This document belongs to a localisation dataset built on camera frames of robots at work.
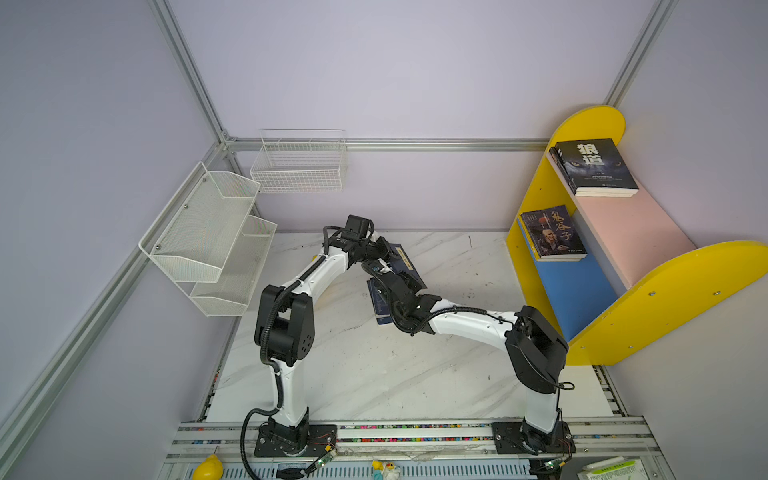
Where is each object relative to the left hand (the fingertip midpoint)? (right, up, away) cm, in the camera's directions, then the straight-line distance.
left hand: (401, 257), depth 89 cm
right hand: (0, -4, -2) cm, 5 cm away
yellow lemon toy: (-45, -49, -22) cm, 70 cm away
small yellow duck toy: (-5, -49, -22) cm, 54 cm away
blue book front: (0, -2, +4) cm, 5 cm away
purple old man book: (+50, +7, +7) cm, 51 cm away
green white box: (+49, -49, -22) cm, 72 cm away
